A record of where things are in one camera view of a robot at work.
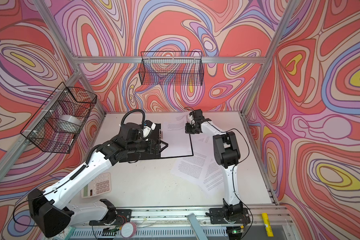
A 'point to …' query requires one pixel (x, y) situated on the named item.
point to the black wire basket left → (54, 125)
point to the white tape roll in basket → (69, 123)
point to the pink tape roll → (128, 229)
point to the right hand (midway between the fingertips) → (187, 132)
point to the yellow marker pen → (268, 226)
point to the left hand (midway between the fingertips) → (163, 143)
